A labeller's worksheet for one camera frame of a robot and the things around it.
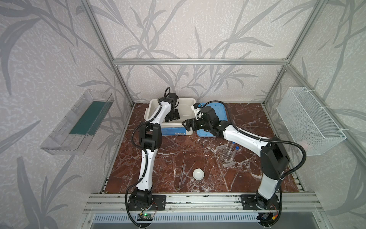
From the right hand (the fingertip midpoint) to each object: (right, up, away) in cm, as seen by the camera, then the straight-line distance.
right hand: (188, 117), depth 85 cm
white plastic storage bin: (-1, +8, +14) cm, 16 cm away
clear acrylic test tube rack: (+23, -25, +4) cm, 34 cm away
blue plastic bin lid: (+26, +3, +32) cm, 41 cm away
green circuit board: (-22, -51, -13) cm, 57 cm away
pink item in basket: (+60, -14, -13) cm, 63 cm away
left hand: (-9, +2, +19) cm, 21 cm away
